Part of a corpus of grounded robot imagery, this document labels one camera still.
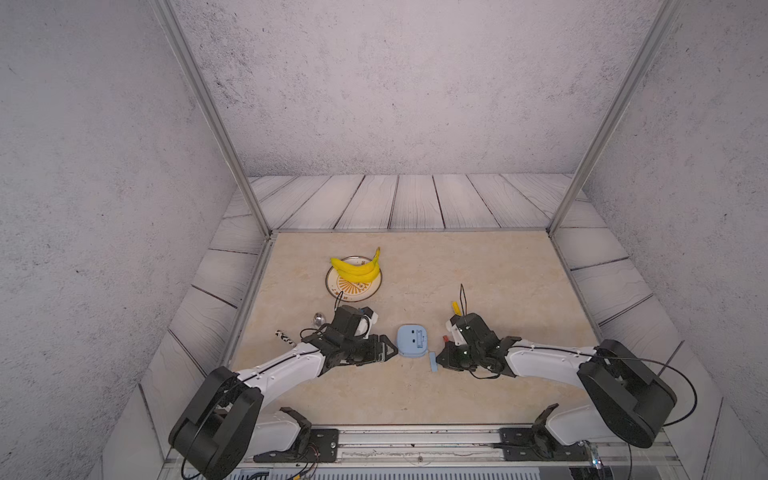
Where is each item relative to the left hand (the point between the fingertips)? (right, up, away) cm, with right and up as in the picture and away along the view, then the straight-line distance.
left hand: (393, 354), depth 82 cm
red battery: (+16, +2, +9) cm, 18 cm away
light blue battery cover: (+11, -4, +5) cm, 13 cm away
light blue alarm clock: (+5, +3, +5) cm, 8 cm away
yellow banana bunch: (-10, +21, +21) cm, 31 cm away
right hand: (+12, -3, +4) cm, 13 cm away
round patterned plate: (-15, +15, +20) cm, 29 cm away
